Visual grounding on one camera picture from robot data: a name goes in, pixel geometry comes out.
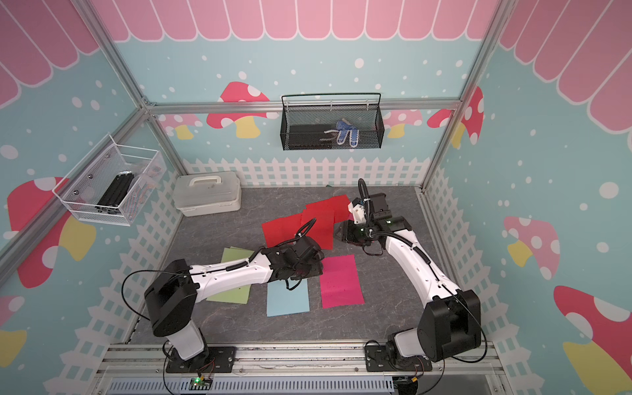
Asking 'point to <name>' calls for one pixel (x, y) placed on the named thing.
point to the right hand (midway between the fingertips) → (338, 234)
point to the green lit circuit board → (197, 383)
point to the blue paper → (281, 300)
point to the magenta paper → (339, 282)
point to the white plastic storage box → (197, 194)
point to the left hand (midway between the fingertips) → (317, 271)
